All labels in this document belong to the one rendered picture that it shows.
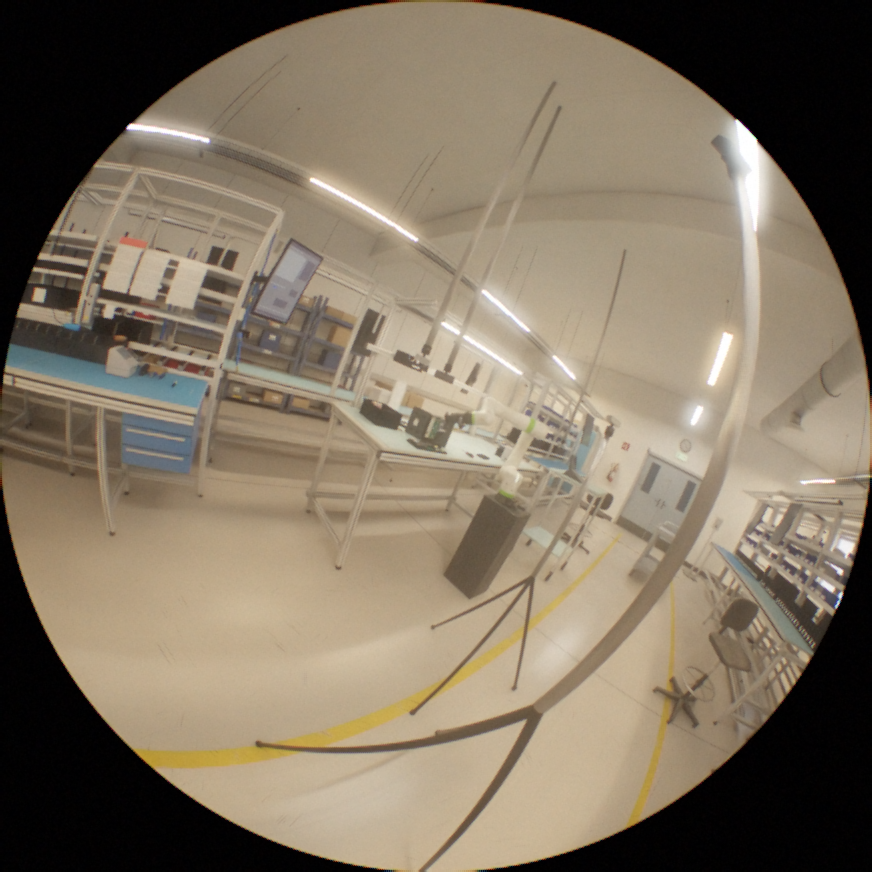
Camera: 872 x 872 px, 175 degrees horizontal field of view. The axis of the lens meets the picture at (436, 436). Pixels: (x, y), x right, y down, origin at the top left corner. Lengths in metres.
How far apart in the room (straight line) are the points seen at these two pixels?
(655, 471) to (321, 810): 8.10
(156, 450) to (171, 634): 0.91
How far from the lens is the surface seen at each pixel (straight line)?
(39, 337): 2.49
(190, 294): 2.12
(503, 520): 2.06
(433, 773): 1.55
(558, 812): 1.83
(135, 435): 1.69
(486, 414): 1.84
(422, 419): 2.04
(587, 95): 2.63
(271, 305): 1.90
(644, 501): 8.05
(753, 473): 8.44
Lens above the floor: 1.41
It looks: 10 degrees down
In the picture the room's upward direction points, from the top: 22 degrees clockwise
